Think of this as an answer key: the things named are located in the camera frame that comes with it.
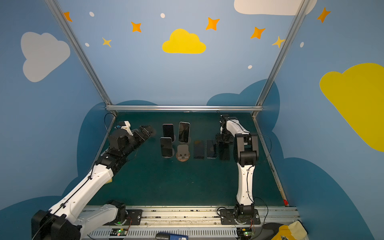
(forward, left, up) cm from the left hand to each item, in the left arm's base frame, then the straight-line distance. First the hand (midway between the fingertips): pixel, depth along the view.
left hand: (150, 130), depth 77 cm
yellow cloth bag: (-41, -72, -24) cm, 86 cm away
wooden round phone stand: (-2, -16, -22) cm, 27 cm away
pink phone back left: (+12, -6, -15) cm, 20 cm away
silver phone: (+11, -17, -15) cm, 25 cm away
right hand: (+10, -45, -25) cm, 52 cm away
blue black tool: (-44, -12, -21) cm, 50 cm away
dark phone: (+1, -43, -20) cm, 47 cm away
